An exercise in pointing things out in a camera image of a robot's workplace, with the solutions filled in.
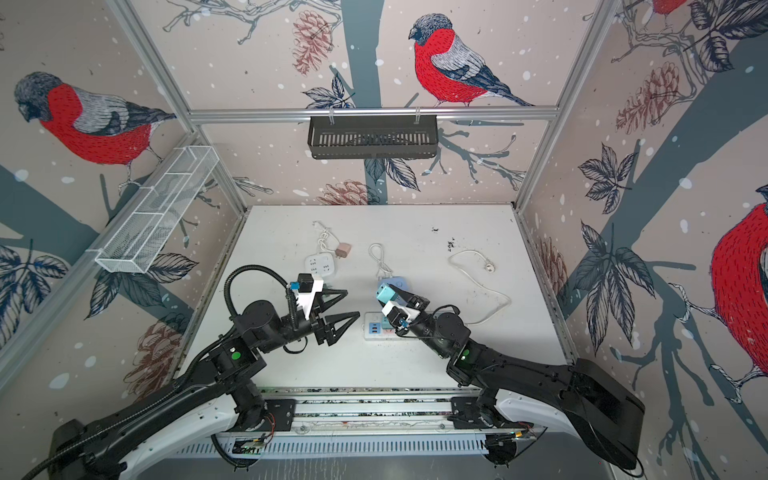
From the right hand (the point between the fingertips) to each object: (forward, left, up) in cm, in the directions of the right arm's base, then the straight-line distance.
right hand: (387, 293), depth 73 cm
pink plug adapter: (+28, +19, -19) cm, 39 cm away
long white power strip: (-2, +5, -18) cm, 19 cm away
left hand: (-7, +7, +7) cm, 12 cm away
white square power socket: (+20, +26, -17) cm, 37 cm away
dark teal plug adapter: (-1, 0, +2) cm, 3 cm away
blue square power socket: (+15, -2, -19) cm, 24 cm away
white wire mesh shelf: (+5, +62, +11) cm, 63 cm away
